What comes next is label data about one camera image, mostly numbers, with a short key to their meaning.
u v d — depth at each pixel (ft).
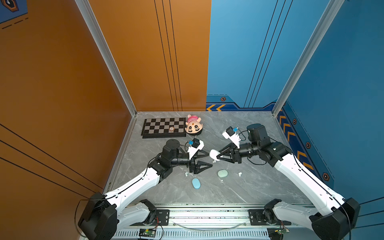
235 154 1.93
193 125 3.34
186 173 2.85
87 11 2.32
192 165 2.01
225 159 2.10
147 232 2.36
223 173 2.84
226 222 2.39
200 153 2.28
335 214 1.22
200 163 2.15
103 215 1.29
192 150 2.04
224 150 2.17
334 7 2.28
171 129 3.46
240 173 2.86
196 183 2.73
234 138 2.00
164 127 3.47
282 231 2.30
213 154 2.15
